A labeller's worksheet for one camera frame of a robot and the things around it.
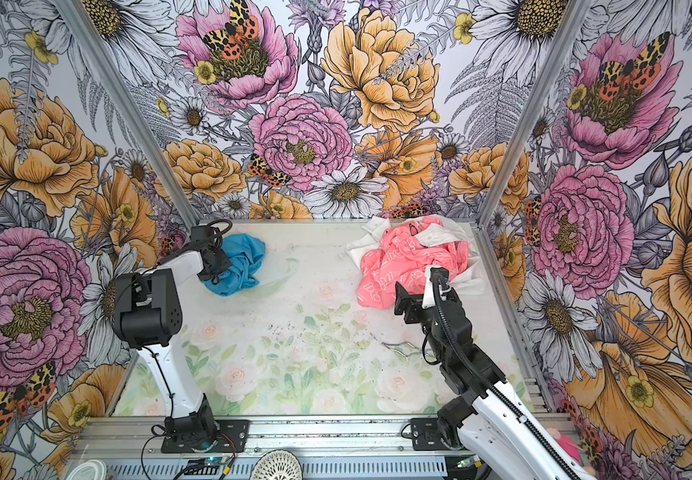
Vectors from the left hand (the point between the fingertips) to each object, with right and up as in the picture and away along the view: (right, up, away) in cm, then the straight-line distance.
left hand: (220, 272), depth 103 cm
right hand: (+60, -3, -28) cm, 66 cm away
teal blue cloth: (+9, +6, 0) cm, 11 cm away
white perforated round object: (+28, -41, -34) cm, 60 cm away
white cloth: (+53, +16, +15) cm, 58 cm away
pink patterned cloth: (+61, +5, -8) cm, 61 cm away
